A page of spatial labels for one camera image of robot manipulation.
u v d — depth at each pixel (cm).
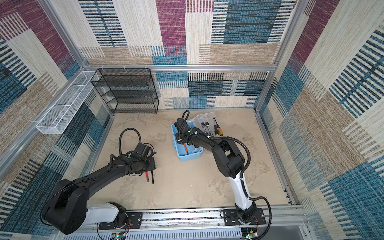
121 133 74
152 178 87
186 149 99
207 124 97
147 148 72
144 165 72
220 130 94
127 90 111
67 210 41
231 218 73
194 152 89
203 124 97
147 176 87
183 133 76
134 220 73
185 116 87
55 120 70
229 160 54
